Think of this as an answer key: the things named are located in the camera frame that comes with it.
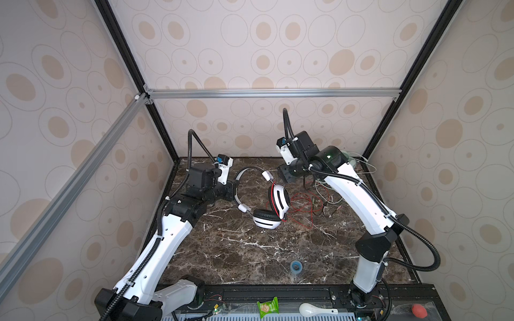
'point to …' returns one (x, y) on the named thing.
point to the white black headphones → (280, 200)
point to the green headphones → (353, 161)
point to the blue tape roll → (300, 267)
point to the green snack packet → (266, 307)
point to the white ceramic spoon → (308, 309)
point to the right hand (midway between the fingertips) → (285, 169)
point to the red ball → (419, 311)
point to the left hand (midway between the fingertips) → (243, 180)
